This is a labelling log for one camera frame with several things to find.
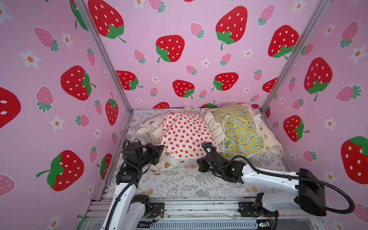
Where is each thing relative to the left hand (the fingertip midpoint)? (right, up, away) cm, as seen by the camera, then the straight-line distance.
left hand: (165, 144), depth 74 cm
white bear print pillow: (-13, +8, +24) cm, 29 cm away
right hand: (+16, -11, +3) cm, 19 cm away
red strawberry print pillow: (+9, +5, +8) cm, 13 cm away
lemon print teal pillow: (+43, +3, +8) cm, 44 cm away
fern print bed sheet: (+25, -15, -7) cm, 30 cm away
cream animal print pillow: (+66, -2, +18) cm, 69 cm away
